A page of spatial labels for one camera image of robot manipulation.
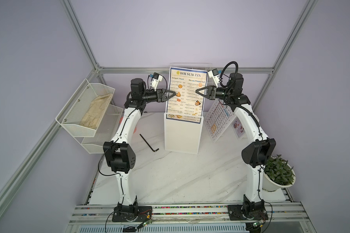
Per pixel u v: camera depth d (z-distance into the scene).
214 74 0.69
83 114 0.77
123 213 0.67
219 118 0.96
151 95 0.70
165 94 0.70
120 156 0.51
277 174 0.69
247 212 0.67
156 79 0.70
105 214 0.75
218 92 0.70
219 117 0.96
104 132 0.69
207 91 0.72
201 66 0.93
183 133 0.88
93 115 0.78
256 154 0.58
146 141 1.03
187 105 0.78
